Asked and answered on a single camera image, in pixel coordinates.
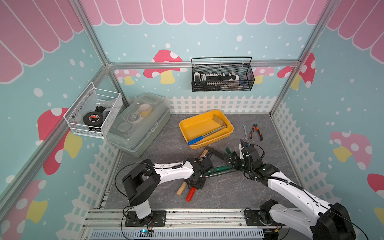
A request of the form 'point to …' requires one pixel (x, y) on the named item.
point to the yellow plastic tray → (198, 126)
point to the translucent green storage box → (142, 118)
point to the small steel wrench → (246, 137)
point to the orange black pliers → (255, 127)
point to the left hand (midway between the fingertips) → (195, 187)
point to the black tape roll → (93, 118)
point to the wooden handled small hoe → (183, 186)
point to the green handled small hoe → (222, 168)
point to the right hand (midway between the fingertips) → (229, 159)
